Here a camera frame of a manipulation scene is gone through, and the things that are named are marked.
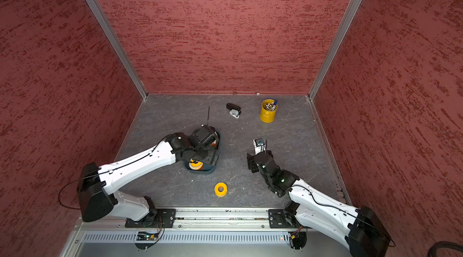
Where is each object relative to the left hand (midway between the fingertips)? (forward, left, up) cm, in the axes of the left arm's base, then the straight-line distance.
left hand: (207, 158), depth 78 cm
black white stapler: (+36, -11, -11) cm, 39 cm away
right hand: (+3, -21, -4) cm, 22 cm away
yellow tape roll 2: (-11, -6, -13) cm, 18 cm away
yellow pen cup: (+31, -31, -3) cm, 43 cm away
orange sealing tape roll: (-3, -5, +18) cm, 19 cm away
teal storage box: (-5, -2, +8) cm, 10 cm away
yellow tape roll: (0, +6, -10) cm, 12 cm away
